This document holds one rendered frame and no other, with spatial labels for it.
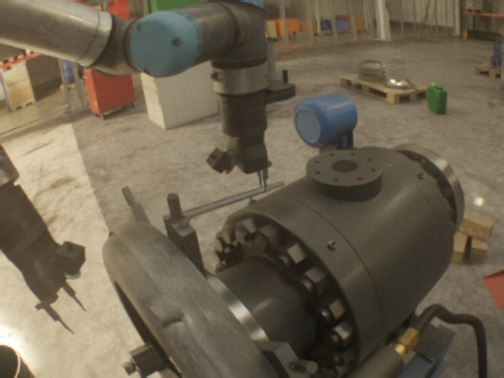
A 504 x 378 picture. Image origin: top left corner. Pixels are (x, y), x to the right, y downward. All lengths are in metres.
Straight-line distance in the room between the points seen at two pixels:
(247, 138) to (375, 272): 0.44
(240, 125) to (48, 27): 0.34
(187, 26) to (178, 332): 0.44
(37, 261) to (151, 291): 0.24
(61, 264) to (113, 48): 0.30
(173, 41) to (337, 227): 0.57
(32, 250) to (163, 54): 0.29
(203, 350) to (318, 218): 0.43
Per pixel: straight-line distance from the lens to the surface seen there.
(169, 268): 0.63
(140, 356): 1.04
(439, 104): 4.57
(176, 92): 4.51
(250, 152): 0.61
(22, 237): 0.45
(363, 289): 0.83
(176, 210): 0.64
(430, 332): 1.43
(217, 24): 0.48
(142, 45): 0.47
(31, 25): 0.49
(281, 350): 0.57
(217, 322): 0.58
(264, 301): 0.84
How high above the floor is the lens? 1.36
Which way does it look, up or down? 29 degrees down
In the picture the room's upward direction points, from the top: 8 degrees counter-clockwise
